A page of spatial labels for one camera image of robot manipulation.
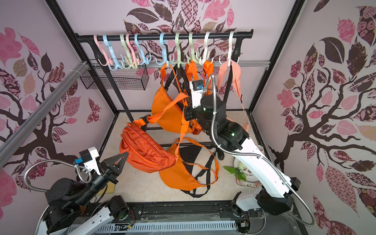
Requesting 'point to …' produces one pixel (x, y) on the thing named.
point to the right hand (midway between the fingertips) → (189, 95)
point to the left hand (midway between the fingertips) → (129, 156)
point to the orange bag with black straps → (195, 169)
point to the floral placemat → (248, 184)
